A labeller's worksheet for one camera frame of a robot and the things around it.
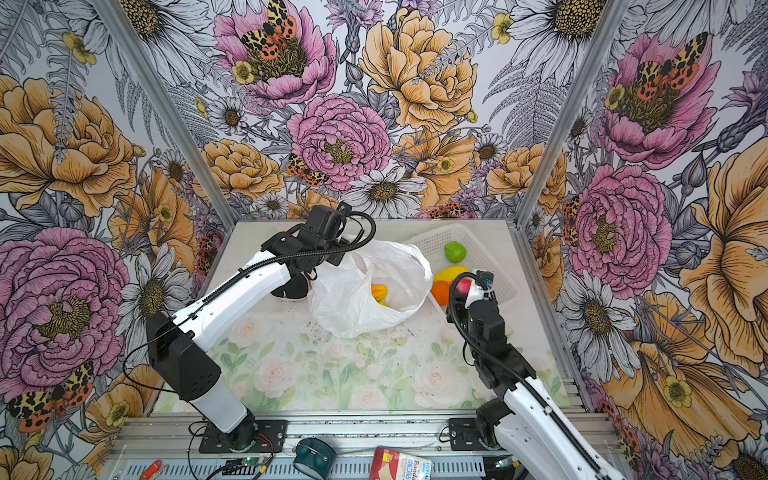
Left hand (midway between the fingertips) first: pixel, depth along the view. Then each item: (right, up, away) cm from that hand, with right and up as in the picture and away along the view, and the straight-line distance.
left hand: (329, 247), depth 82 cm
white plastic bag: (+11, -12, +5) cm, 17 cm away
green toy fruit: (+39, -2, +23) cm, 45 cm away
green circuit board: (-16, -50, -11) cm, 54 cm away
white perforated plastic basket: (+46, -3, +20) cm, 50 cm away
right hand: (+34, -13, -4) cm, 36 cm away
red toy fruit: (+35, -10, -6) cm, 37 cm away
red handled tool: (-39, -52, -12) cm, 66 cm away
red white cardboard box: (+16, -48, -14) cm, 53 cm away
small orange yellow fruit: (+13, -15, +14) cm, 24 cm away
